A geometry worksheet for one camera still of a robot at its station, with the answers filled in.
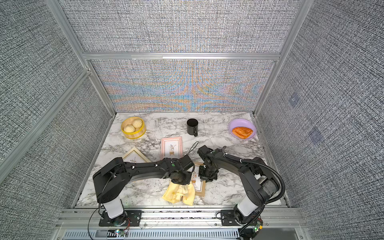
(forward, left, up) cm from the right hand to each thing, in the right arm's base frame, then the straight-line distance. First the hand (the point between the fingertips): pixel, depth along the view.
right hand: (203, 177), depth 86 cm
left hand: (-3, +7, +1) cm, 8 cm away
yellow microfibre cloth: (-10, +15, +6) cm, 19 cm away
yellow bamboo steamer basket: (+31, +43, +3) cm, 53 cm away
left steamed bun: (+33, +49, +5) cm, 59 cm away
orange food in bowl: (+31, -29, +2) cm, 42 cm away
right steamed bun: (+37, +45, +4) cm, 59 cm away
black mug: (+33, +6, +6) cm, 34 cm away
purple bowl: (+41, -32, -1) cm, 53 cm away
